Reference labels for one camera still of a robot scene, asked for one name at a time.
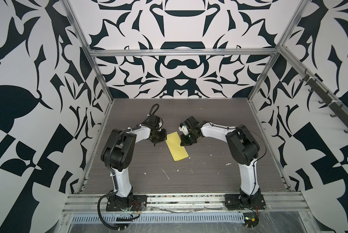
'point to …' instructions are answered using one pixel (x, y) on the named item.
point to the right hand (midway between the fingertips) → (182, 143)
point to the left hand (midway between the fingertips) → (167, 135)
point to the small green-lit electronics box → (251, 219)
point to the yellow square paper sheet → (177, 152)
